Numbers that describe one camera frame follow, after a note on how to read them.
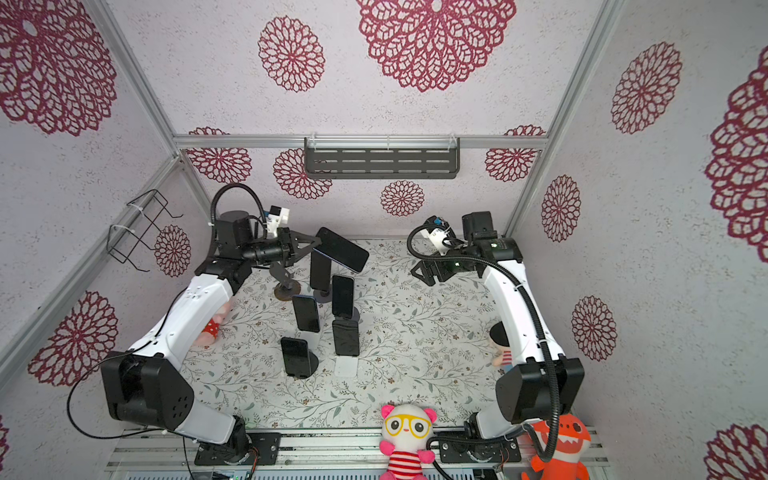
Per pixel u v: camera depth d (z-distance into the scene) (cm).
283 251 65
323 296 103
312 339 92
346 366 87
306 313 88
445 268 68
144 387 42
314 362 88
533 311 45
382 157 95
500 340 88
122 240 73
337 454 73
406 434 70
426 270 68
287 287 101
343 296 94
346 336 97
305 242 73
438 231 67
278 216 71
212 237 60
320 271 95
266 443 75
